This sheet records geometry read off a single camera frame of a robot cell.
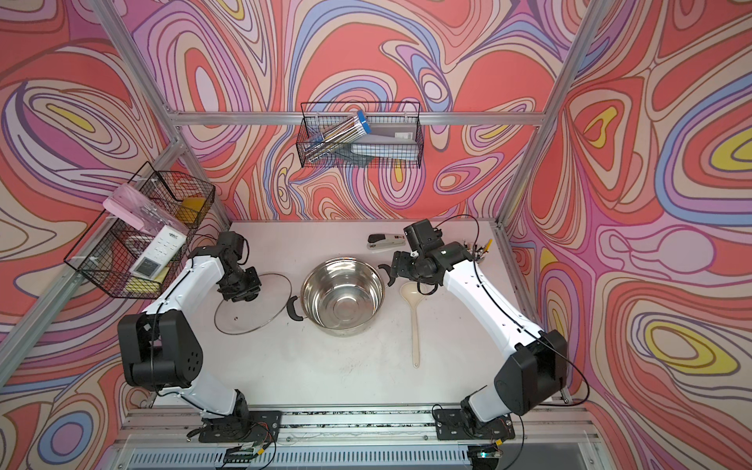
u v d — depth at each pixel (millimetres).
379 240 1081
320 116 878
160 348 450
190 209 784
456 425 730
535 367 402
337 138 786
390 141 882
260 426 739
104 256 661
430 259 554
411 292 974
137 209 719
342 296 986
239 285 751
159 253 688
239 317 829
